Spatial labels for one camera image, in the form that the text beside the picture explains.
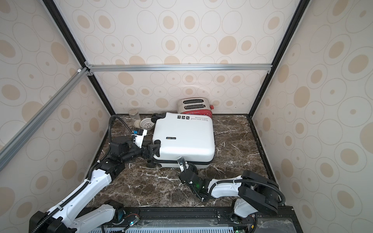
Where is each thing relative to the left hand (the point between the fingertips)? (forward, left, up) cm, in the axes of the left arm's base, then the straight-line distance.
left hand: (159, 144), depth 75 cm
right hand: (-3, -14, -16) cm, 21 cm away
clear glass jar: (+31, +24, -10) cm, 40 cm away
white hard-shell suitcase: (+6, -16, -2) cm, 17 cm away
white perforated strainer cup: (+33, +18, -21) cm, 43 cm away
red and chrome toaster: (+39, -19, -7) cm, 44 cm away
